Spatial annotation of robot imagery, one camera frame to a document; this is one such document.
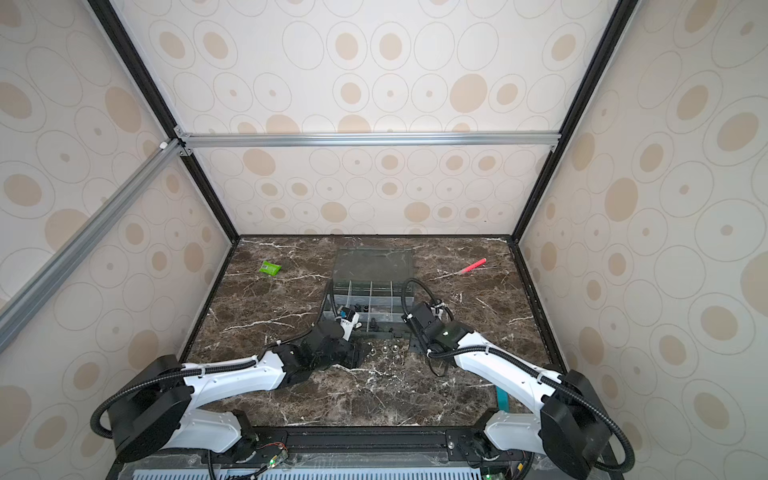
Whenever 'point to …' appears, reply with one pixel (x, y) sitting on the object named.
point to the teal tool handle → (502, 399)
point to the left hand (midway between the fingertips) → (372, 344)
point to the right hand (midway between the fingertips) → (421, 339)
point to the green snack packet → (270, 268)
